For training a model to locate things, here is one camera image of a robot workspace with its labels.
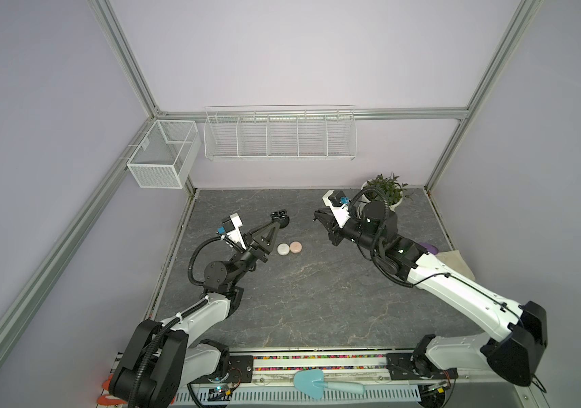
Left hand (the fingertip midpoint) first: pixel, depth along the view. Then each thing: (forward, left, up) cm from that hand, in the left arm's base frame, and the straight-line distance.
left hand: (281, 225), depth 67 cm
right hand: (+4, -10, +1) cm, 11 cm away
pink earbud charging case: (+12, -4, -31) cm, 34 cm away
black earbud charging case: (+2, 0, +1) cm, 2 cm away
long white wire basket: (+47, -1, -3) cm, 47 cm away
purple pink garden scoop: (+8, -58, -32) cm, 67 cm away
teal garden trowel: (-33, -6, -31) cm, 46 cm away
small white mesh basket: (+47, +46, -10) cm, 66 cm away
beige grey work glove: (+2, -65, -32) cm, 72 cm away
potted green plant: (+26, -41, -14) cm, 51 cm away
